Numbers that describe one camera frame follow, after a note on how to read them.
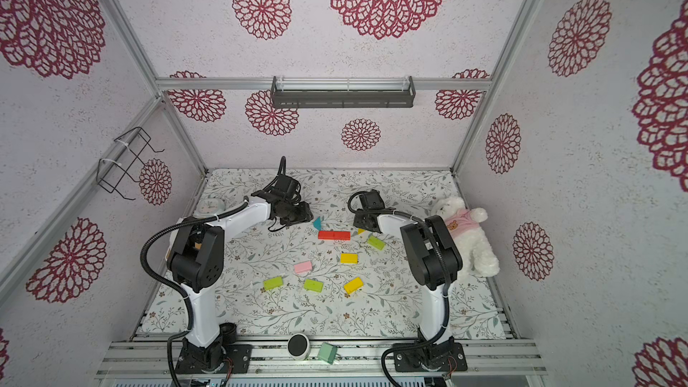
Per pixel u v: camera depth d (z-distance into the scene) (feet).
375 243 3.18
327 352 2.46
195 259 1.72
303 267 3.03
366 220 2.61
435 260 1.76
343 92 3.06
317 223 3.31
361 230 3.19
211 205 3.48
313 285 2.85
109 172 2.38
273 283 2.89
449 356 2.26
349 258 3.07
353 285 2.88
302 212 2.88
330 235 3.26
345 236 3.21
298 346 2.36
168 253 2.87
